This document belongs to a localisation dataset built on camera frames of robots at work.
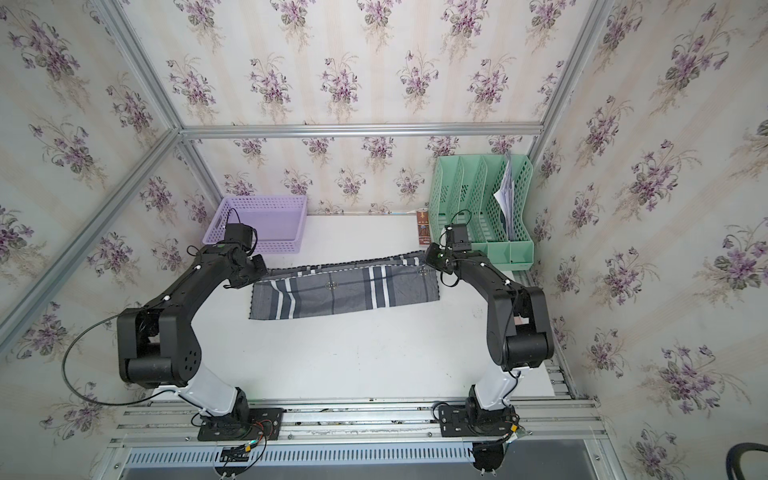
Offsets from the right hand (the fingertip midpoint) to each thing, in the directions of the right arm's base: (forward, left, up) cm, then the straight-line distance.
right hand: (429, 255), depth 95 cm
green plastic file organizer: (+33, -17, +3) cm, 37 cm away
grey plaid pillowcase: (-7, +28, -7) cm, 30 cm away
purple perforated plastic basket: (+22, +58, -8) cm, 62 cm away
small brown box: (+26, 0, -9) cm, 27 cm away
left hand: (-9, +53, +1) cm, 54 cm away
